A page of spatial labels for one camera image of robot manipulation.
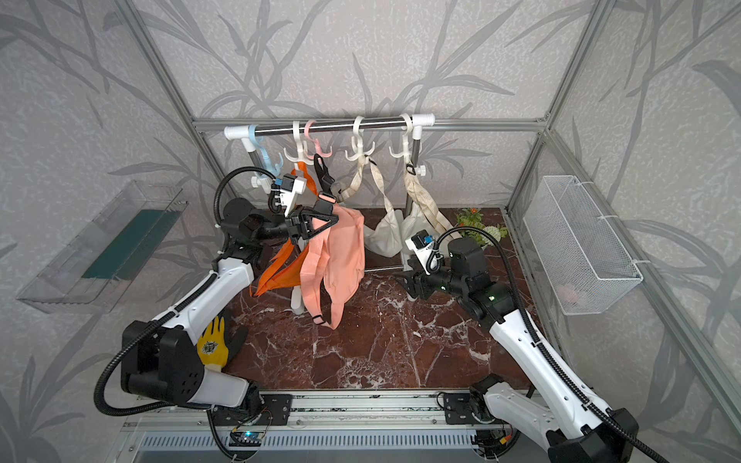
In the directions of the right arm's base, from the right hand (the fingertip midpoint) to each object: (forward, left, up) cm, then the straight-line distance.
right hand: (401, 267), depth 70 cm
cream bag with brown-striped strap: (+19, -8, -2) cm, 21 cm away
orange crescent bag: (+7, +34, -12) cm, 37 cm away
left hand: (+4, +16, +11) cm, 19 cm away
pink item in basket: (-4, -42, -6) cm, 43 cm away
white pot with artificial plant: (+25, -25, -9) cm, 36 cm away
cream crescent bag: (+19, +5, -11) cm, 22 cm away
